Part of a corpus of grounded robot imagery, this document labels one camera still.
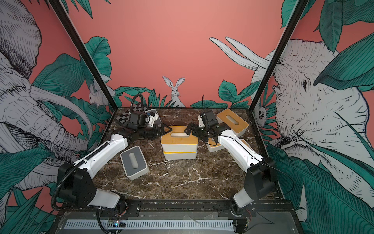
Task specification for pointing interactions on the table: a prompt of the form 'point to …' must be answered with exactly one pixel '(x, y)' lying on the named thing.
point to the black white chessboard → (124, 117)
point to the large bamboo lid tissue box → (177, 141)
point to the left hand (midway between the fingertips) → (169, 130)
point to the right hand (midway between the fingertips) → (188, 131)
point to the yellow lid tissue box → (180, 153)
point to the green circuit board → (116, 224)
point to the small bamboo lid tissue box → (213, 146)
